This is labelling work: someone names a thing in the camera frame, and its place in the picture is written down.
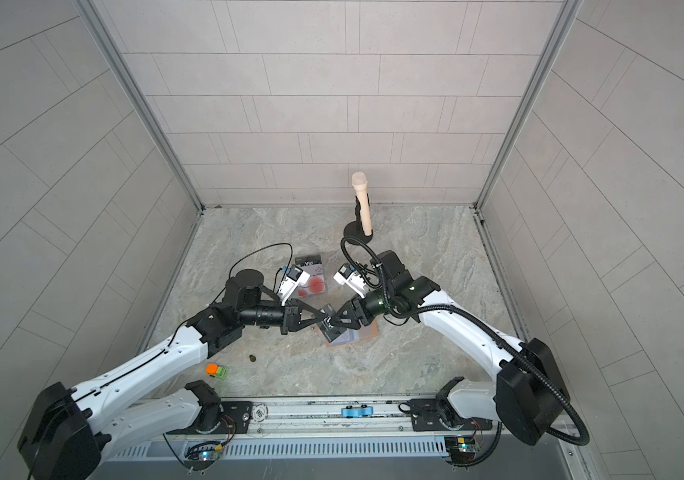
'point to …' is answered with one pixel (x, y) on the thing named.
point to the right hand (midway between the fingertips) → (340, 320)
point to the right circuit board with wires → (462, 450)
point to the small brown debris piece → (252, 358)
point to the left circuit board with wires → (202, 455)
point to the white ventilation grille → (428, 447)
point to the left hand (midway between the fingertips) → (324, 321)
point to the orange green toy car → (216, 371)
